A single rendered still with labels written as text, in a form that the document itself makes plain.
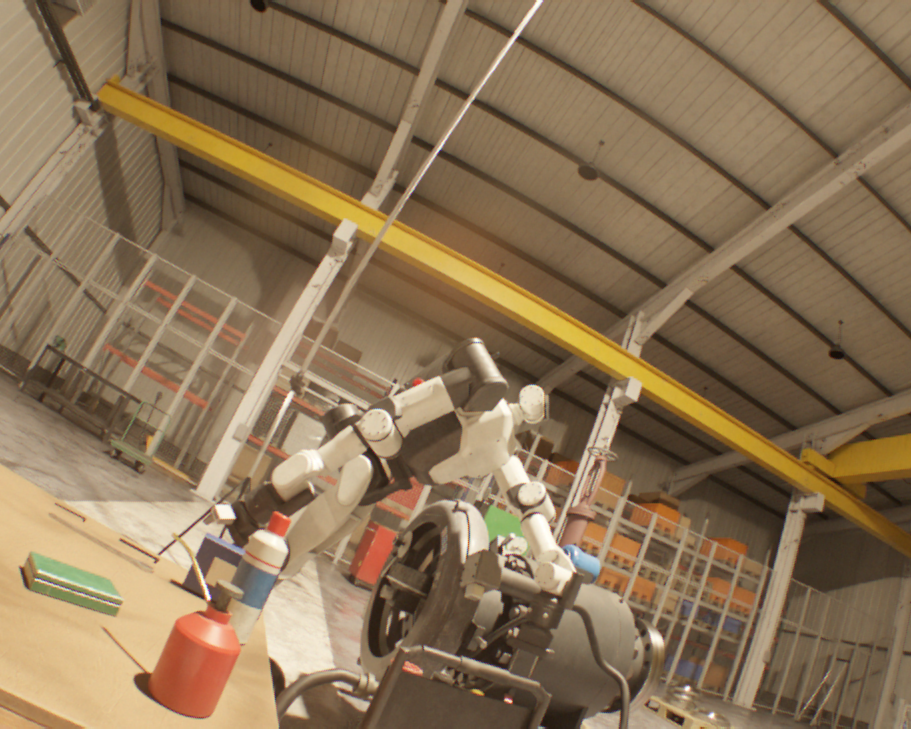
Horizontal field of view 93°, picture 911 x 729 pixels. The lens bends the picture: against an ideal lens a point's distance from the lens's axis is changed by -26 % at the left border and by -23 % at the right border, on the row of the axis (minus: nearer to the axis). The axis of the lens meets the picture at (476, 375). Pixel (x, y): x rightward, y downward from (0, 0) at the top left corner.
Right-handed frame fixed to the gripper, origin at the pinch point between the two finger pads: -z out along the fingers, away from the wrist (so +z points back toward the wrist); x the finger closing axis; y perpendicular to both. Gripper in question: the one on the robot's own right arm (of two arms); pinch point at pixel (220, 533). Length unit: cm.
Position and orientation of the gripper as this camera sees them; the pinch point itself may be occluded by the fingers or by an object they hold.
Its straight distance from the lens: 144.0
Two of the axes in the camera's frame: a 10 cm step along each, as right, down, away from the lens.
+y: 1.3, 5.2, 8.5
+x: 5.8, 6.5, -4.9
